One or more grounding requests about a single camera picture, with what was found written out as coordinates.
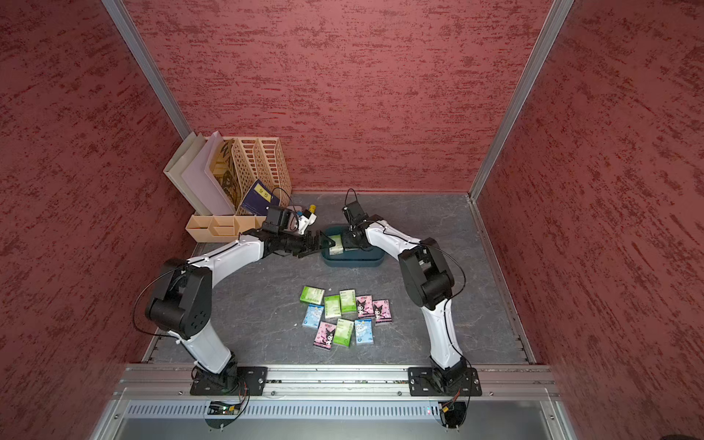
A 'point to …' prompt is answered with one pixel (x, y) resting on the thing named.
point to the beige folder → (177, 166)
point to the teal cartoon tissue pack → (300, 213)
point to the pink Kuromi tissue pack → (365, 305)
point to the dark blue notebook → (259, 198)
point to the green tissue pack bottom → (343, 332)
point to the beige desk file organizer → (253, 159)
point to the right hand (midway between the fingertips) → (352, 244)
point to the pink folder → (197, 178)
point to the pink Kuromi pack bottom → (324, 334)
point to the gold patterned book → (225, 171)
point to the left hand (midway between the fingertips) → (326, 251)
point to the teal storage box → (351, 258)
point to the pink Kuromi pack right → (382, 311)
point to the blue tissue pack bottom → (364, 332)
